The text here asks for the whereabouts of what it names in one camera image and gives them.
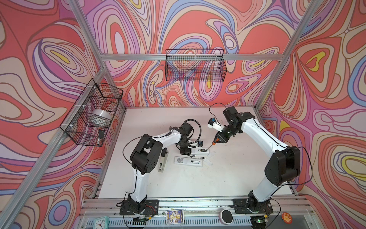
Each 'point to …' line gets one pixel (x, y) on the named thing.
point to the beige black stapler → (163, 159)
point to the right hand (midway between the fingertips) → (218, 141)
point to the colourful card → (175, 216)
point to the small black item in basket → (101, 134)
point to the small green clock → (101, 223)
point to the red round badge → (286, 217)
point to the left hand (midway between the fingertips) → (189, 148)
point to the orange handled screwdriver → (214, 143)
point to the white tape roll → (102, 113)
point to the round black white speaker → (226, 216)
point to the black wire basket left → (88, 118)
